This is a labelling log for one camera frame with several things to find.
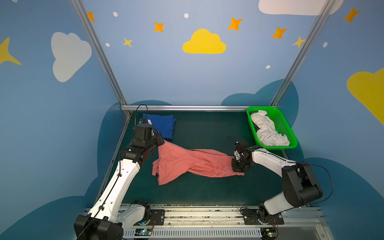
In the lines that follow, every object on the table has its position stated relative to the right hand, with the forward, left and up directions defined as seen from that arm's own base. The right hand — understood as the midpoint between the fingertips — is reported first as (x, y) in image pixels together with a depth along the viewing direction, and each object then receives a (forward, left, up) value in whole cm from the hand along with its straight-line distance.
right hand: (236, 168), depth 90 cm
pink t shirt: (-3, +37, +9) cm, 39 cm away
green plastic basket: (+33, -37, +3) cm, 50 cm away
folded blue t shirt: (+30, +49, +4) cm, 58 cm away
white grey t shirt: (+26, -25, +2) cm, 36 cm away
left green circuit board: (-35, +49, -2) cm, 60 cm away
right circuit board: (-32, -12, -2) cm, 34 cm away
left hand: (+6, +42, +24) cm, 49 cm away
